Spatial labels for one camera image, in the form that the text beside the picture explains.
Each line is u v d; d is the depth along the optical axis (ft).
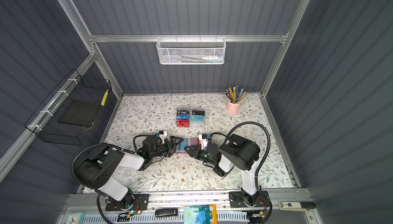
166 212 2.24
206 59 2.97
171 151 2.66
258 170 1.78
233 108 3.45
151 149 2.38
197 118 3.26
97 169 1.50
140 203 2.37
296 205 2.27
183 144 2.98
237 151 1.74
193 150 2.64
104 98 2.72
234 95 3.45
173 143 2.59
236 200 2.40
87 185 1.57
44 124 2.01
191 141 3.12
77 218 2.23
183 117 3.33
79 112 2.51
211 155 2.37
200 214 2.28
